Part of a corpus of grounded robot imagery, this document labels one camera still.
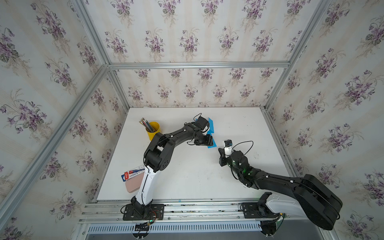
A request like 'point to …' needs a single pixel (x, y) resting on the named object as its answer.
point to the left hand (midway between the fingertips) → (210, 144)
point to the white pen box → (133, 172)
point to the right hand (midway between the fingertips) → (221, 149)
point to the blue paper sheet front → (214, 143)
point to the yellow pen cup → (156, 127)
